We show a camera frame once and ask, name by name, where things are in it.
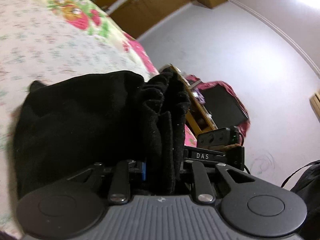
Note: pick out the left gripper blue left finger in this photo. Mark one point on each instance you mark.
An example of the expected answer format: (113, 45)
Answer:
(119, 192)

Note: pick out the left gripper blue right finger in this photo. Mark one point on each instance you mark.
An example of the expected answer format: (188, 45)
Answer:
(200, 179)

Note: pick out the black pants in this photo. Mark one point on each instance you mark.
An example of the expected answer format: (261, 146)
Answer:
(66, 127)

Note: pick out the yellow wooden side table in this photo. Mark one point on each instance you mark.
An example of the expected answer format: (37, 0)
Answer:
(197, 117)

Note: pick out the floral white pink bedspread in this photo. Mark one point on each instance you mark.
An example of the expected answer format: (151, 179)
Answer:
(51, 41)

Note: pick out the black bag with strap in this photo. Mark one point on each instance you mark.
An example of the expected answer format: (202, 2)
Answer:
(308, 188)

